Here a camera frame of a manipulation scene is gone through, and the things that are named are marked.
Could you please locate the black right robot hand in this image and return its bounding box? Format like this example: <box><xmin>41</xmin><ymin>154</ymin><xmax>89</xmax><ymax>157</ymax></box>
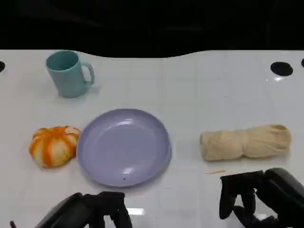
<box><xmin>218</xmin><ymin>167</ymin><xmax>304</xmax><ymax>228</ymax></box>

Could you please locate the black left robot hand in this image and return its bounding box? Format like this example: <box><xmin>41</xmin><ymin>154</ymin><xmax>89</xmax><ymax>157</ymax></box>
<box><xmin>35</xmin><ymin>191</ymin><xmax>133</xmax><ymax>228</ymax></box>

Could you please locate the beige towel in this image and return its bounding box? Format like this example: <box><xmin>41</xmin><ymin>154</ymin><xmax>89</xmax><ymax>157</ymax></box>
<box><xmin>199</xmin><ymin>123</ymin><xmax>292</xmax><ymax>162</ymax></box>

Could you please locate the orange and white bread roll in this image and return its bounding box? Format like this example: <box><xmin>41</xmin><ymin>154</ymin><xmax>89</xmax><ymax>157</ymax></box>
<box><xmin>28</xmin><ymin>125</ymin><xmax>82</xmax><ymax>169</ymax></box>

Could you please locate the lilac plate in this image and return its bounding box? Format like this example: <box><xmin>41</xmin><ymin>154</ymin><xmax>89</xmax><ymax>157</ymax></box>
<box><xmin>76</xmin><ymin>108</ymin><xmax>172</xmax><ymax>189</ymax></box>

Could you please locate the pale green mug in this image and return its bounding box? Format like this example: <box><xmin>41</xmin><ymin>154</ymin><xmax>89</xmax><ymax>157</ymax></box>
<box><xmin>45</xmin><ymin>50</ymin><xmax>95</xmax><ymax>98</ymax></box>

